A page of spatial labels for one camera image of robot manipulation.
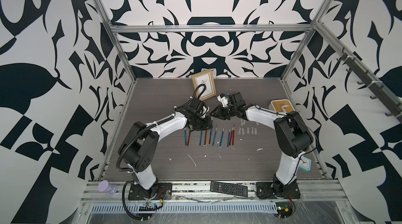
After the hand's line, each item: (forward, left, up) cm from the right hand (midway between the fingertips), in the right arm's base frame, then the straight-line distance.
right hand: (210, 112), depth 91 cm
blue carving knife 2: (-12, -2, -10) cm, 15 cm away
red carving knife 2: (-11, -12, -9) cm, 19 cm away
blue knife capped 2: (-11, -7, -9) cm, 16 cm away
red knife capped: (-12, 0, -10) cm, 16 cm away
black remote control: (-37, -8, -8) cm, 39 cm away
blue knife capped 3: (-12, -11, -10) cm, 18 cm away
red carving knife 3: (-9, -14, -10) cm, 20 cm away
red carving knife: (-11, +3, -9) cm, 15 cm away
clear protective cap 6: (-8, -27, -9) cm, 29 cm away
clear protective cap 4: (-8, -19, -9) cm, 23 cm away
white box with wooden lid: (+7, -45, -4) cm, 46 cm away
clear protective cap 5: (-7, -25, -9) cm, 28 cm away
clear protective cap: (-2, -20, -8) cm, 22 cm away
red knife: (-11, +12, -9) cm, 19 cm away
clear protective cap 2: (-19, -18, +20) cm, 33 cm away
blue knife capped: (-11, +6, -9) cm, 16 cm away
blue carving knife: (-7, -1, -9) cm, 12 cm away
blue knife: (-11, +14, -9) cm, 20 cm away
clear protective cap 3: (-8, -17, -9) cm, 21 cm away
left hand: (-7, -1, -1) cm, 7 cm away
